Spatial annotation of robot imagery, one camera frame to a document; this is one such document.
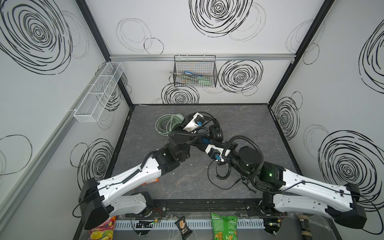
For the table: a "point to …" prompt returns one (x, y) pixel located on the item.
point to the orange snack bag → (154, 180)
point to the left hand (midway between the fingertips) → (185, 117)
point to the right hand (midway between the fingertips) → (213, 138)
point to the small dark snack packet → (185, 232)
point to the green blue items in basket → (191, 79)
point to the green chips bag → (224, 227)
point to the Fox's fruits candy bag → (104, 231)
